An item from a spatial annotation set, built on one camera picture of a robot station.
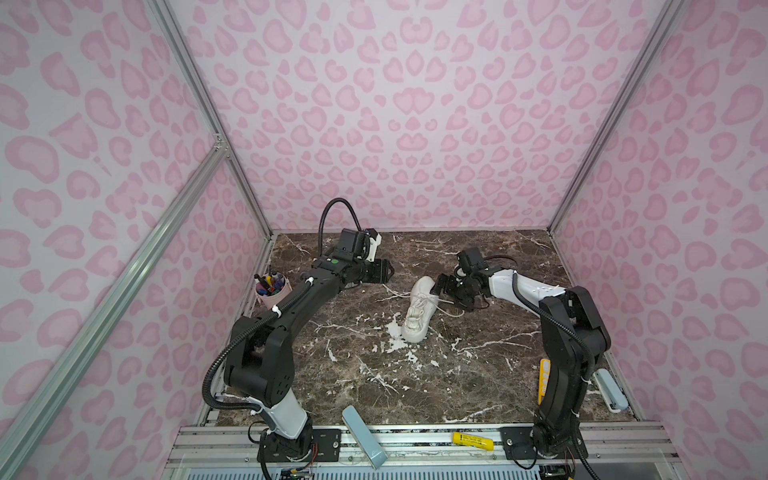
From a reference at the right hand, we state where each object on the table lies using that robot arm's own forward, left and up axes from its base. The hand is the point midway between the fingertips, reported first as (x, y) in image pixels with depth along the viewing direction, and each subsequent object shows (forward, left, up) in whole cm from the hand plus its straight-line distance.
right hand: (442, 293), depth 95 cm
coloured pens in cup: (-2, +53, +6) cm, 53 cm away
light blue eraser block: (-39, +22, -2) cm, 45 cm away
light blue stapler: (-29, -42, -3) cm, 52 cm away
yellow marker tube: (-40, -5, -4) cm, 40 cm away
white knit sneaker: (-7, +7, +1) cm, 9 cm away
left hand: (+2, +16, +12) cm, 21 cm away
